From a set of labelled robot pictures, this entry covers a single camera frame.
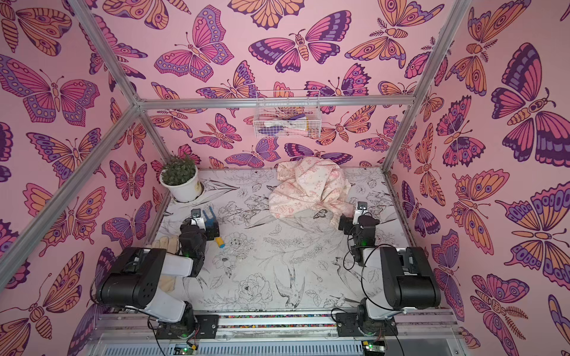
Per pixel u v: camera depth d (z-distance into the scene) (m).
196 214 0.80
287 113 0.95
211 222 0.90
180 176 0.96
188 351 0.71
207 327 0.73
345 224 0.87
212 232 0.86
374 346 0.71
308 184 1.01
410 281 0.45
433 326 0.74
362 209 0.80
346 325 0.73
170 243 0.94
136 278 0.46
